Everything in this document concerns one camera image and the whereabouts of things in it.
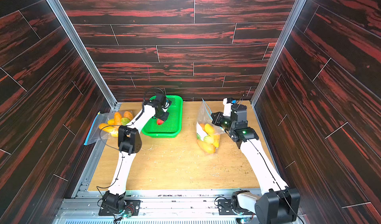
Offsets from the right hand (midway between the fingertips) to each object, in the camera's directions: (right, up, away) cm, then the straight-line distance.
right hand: (215, 113), depth 78 cm
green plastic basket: (-26, -10, +27) cm, 39 cm away
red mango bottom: (-35, -5, +24) cm, 42 cm away
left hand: (-31, -1, +29) cm, 43 cm away
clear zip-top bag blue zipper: (-72, -3, +30) cm, 78 cm away
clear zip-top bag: (-5, -2, +6) cm, 8 cm away
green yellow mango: (-57, -5, +18) cm, 60 cm away
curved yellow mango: (-2, -10, +11) cm, 15 cm away
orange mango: (-3, -21, +13) cm, 25 cm away
